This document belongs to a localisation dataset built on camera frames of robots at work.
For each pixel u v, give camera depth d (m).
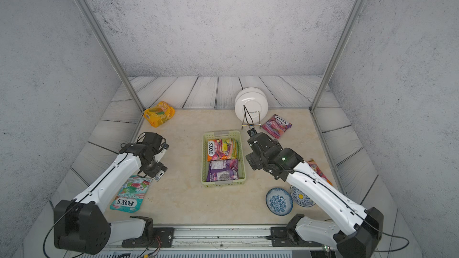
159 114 1.14
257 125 1.10
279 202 0.82
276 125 1.10
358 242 0.36
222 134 1.07
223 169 0.88
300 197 0.83
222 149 0.96
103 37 0.87
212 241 0.73
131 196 0.83
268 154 0.53
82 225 0.40
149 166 0.67
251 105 1.05
